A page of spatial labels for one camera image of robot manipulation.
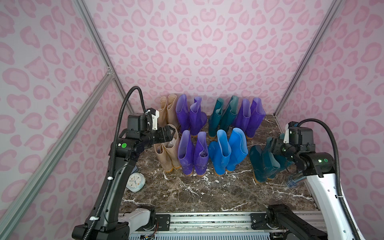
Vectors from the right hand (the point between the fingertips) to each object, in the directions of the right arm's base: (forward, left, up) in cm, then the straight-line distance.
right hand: (276, 144), depth 70 cm
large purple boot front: (+23, +46, -3) cm, 52 cm away
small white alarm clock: (-10, +72, -24) cm, 77 cm away
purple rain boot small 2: (+21, +3, -3) cm, 22 cm away
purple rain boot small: (+20, +11, -1) cm, 23 cm away
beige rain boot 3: (-1, +48, -1) cm, 48 cm away
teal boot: (+22, +27, -5) cm, 35 cm away
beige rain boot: (+25, +60, -10) cm, 65 cm away
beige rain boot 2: (-4, +54, -7) cm, 55 cm away
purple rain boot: (-6, +35, -1) cm, 35 cm away
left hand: (+3, +49, +6) cm, 50 cm away
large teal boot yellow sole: (-9, +3, -2) cm, 9 cm away
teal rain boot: (+22, +19, -3) cm, 29 cm away
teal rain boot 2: (-6, +5, -9) cm, 12 cm away
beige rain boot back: (+24, +53, -5) cm, 59 cm away
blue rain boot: (+4, +16, -5) cm, 18 cm away
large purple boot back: (+28, +38, -13) cm, 49 cm away
